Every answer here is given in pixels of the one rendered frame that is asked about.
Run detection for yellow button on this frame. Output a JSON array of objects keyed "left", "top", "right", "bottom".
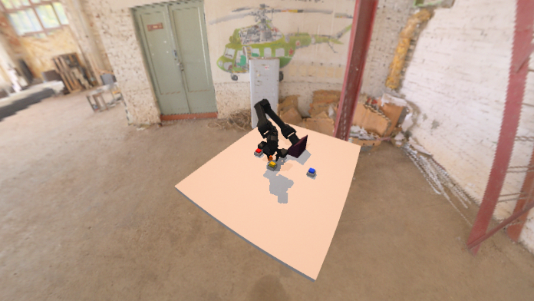
[{"left": 267, "top": 162, "right": 278, "bottom": 171}]

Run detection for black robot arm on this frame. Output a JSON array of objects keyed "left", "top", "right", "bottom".
[{"left": 254, "top": 99, "right": 301, "bottom": 156}]

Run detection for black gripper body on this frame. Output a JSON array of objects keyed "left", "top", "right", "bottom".
[{"left": 258, "top": 141, "right": 288, "bottom": 158}]

